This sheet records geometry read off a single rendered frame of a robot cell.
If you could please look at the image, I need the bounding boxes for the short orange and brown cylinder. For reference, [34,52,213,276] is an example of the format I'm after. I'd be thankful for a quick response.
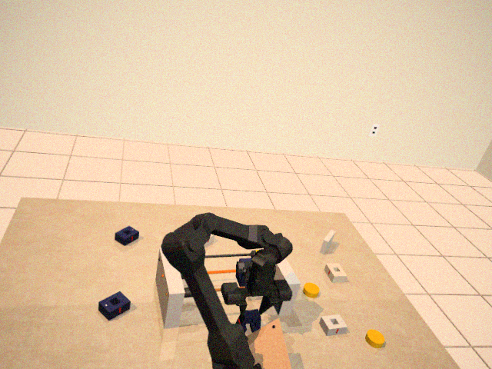
[365,330,384,348]
[303,283,320,298]

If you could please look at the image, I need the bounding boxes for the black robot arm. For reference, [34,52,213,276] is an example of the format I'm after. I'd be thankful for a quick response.
[161,212,293,369]

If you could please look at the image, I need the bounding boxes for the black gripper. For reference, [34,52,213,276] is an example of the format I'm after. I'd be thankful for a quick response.
[221,266,292,317]

